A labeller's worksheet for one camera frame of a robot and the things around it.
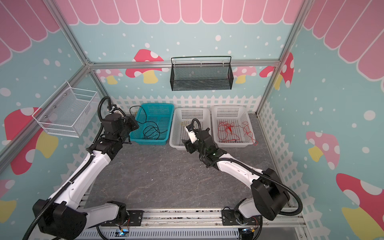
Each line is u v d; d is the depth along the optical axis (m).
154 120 1.16
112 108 0.61
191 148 0.73
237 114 1.15
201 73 0.94
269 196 0.42
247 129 0.95
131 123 0.68
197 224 0.74
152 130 1.09
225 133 1.09
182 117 1.15
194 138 0.71
